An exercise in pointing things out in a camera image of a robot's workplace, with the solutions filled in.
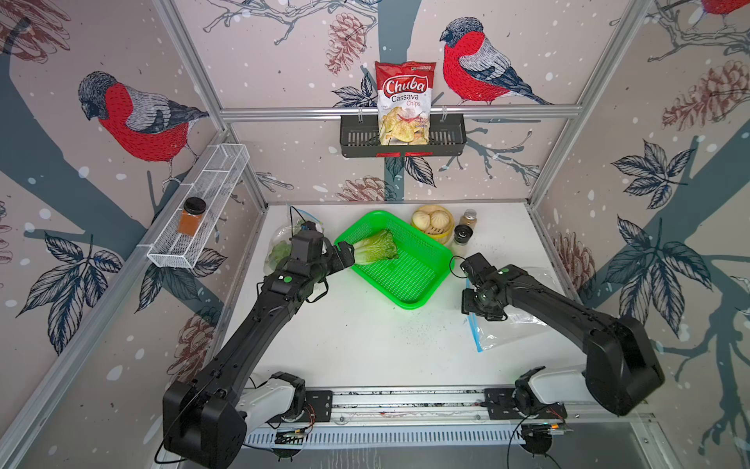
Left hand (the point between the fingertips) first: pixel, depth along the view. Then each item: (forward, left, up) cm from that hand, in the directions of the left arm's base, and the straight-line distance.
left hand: (347, 246), depth 79 cm
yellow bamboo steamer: (+17, -32, -18) cm, 41 cm away
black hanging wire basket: (+37, -2, +11) cm, 38 cm away
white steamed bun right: (+24, -31, -16) cm, 43 cm away
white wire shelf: (-7, +41, +9) cm, 43 cm away
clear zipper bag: (-17, -41, -20) cm, 49 cm away
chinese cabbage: (+9, -8, -13) cm, 18 cm away
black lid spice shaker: (+13, -37, -11) cm, 40 cm away
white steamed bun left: (+23, -24, -16) cm, 37 cm away
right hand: (-10, -37, -17) cm, 42 cm away
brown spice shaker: (+22, -41, -13) cm, 48 cm away
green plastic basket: (+5, -23, -23) cm, 33 cm away
